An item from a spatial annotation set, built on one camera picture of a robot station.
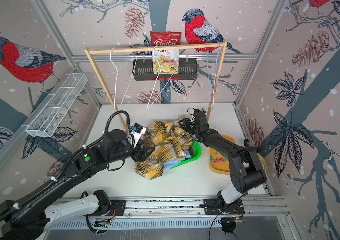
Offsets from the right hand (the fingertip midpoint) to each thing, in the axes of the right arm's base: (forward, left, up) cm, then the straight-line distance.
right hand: (178, 121), depth 89 cm
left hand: (-22, +12, +12) cm, 28 cm away
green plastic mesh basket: (-14, -11, -10) cm, 21 cm away
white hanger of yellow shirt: (+40, +12, -3) cm, 41 cm away
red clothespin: (-17, -25, -14) cm, 33 cm away
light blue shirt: (-25, +5, -5) cm, 26 cm away
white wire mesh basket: (-14, +65, +15) cm, 68 cm away
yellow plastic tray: (-18, -25, -15) cm, 34 cm away
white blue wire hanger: (+11, -20, +10) cm, 25 cm away
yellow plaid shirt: (-14, +5, +1) cm, 15 cm away
